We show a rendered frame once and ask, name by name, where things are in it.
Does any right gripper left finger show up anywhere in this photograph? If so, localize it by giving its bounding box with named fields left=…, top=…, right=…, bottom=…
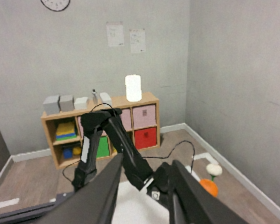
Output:
left=32, top=153, right=123, bottom=224

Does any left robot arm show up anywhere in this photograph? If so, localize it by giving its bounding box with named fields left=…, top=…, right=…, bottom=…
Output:
left=71, top=108, right=171, bottom=204

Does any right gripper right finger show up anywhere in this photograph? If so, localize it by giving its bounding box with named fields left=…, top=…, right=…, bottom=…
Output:
left=168, top=159, right=249, bottom=224

